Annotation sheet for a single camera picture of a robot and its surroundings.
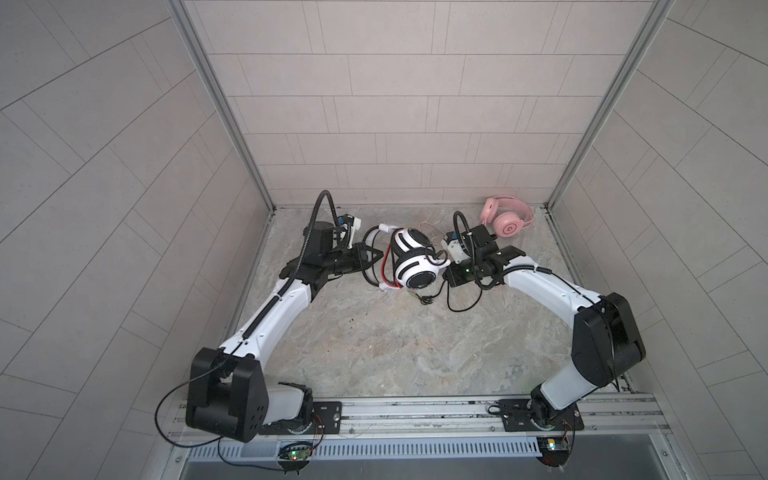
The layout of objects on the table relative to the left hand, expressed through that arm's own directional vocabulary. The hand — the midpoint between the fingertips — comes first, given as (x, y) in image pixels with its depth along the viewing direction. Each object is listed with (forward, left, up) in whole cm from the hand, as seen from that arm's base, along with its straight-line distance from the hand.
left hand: (387, 251), depth 76 cm
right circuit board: (-40, -39, -22) cm, 60 cm away
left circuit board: (-41, +19, -18) cm, 49 cm away
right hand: (+1, -16, -14) cm, 21 cm away
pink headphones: (+27, -42, -16) cm, 52 cm away
